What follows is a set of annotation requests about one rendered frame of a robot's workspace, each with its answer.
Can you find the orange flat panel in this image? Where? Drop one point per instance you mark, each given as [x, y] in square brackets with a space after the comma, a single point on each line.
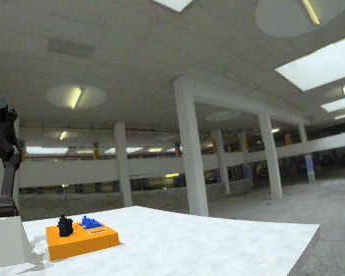
[91, 235]

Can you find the black micro servo with orange cable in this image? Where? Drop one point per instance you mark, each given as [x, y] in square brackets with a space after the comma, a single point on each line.
[65, 226]

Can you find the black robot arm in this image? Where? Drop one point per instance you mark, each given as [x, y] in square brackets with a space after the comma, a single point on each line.
[10, 159]

